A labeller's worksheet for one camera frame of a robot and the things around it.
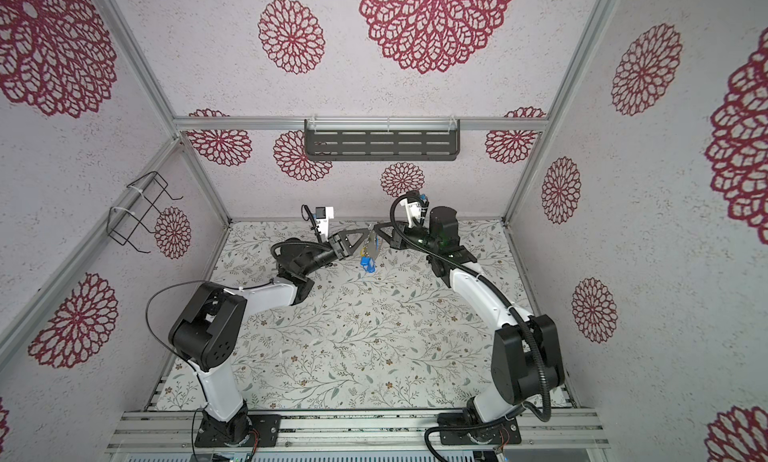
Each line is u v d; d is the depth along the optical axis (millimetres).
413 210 715
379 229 762
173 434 749
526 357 436
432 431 671
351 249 740
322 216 745
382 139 927
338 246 726
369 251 783
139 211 787
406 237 657
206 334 499
